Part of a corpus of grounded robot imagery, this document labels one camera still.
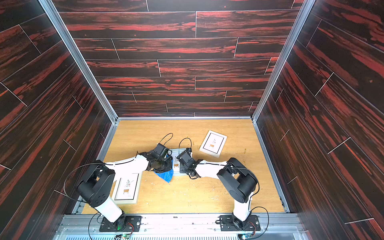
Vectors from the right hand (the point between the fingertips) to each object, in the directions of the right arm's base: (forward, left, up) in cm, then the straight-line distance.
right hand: (187, 164), depth 95 cm
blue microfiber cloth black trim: (-10, +11, +4) cm, 15 cm away
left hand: (-4, +8, +2) cm, 9 cm away
